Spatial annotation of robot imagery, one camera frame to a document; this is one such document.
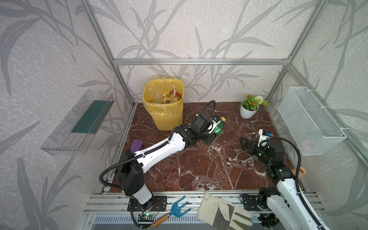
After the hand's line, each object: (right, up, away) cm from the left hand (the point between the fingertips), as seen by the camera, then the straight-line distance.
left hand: (213, 128), depth 79 cm
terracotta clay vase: (+45, -22, -5) cm, 51 cm away
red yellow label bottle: (-24, +21, +17) cm, 36 cm away
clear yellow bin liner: (-33, +33, +17) cm, 50 cm away
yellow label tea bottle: (-30, +18, +18) cm, 39 cm away
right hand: (+19, -4, +2) cm, 19 cm away
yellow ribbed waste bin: (-27, +6, +7) cm, 28 cm away
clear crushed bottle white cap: (-36, +19, +17) cm, 44 cm away
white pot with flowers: (+29, +14, +22) cm, 39 cm away
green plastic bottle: (+3, +1, -2) cm, 4 cm away
